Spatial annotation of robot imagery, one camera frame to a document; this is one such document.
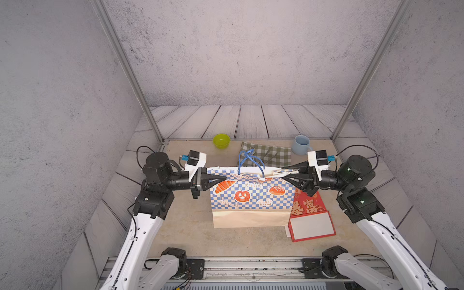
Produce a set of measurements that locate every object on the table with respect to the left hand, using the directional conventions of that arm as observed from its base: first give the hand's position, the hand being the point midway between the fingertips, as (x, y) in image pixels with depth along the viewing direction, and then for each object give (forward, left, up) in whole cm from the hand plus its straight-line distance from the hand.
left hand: (225, 181), depth 56 cm
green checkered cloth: (+42, -14, -36) cm, 57 cm away
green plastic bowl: (+52, +5, -35) cm, 63 cm away
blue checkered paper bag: (-2, -9, -6) cm, 11 cm away
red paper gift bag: (+2, -38, -36) cm, 52 cm away
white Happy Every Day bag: (-3, -26, -38) cm, 46 cm away
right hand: (0, -18, +3) cm, 18 cm away
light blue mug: (+44, -43, -30) cm, 68 cm away
